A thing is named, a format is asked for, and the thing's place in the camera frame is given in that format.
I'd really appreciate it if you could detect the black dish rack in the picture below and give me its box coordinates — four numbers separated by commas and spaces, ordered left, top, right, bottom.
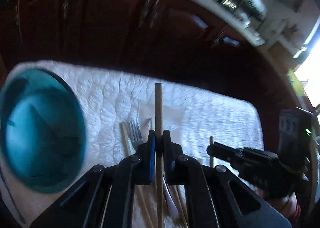
215, 0, 267, 28

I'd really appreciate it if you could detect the white quilted table cloth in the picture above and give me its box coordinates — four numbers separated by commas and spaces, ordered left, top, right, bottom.
1, 60, 264, 227

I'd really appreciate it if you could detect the person right hand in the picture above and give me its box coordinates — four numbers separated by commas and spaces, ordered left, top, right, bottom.
268, 192, 301, 221

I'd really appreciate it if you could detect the steel fork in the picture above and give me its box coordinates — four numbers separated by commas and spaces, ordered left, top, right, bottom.
127, 120, 144, 151

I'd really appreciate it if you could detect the white ceramic spoon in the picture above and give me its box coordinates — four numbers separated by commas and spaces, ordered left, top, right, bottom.
162, 175, 179, 219

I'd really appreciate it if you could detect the white floral cup teal interior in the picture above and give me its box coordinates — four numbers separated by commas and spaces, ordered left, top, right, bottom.
1, 68, 86, 193

